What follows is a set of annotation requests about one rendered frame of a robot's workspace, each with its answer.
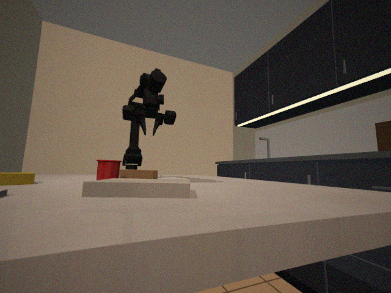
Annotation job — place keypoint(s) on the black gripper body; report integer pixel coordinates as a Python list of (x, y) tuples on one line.
[(129, 113)]

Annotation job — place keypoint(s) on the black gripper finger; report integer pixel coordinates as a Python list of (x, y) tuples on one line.
[(140, 118), (158, 121)]

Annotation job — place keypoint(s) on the olive yellow flat block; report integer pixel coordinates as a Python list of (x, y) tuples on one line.
[(16, 178)]

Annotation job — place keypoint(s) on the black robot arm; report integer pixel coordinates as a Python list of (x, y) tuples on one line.
[(150, 86)]

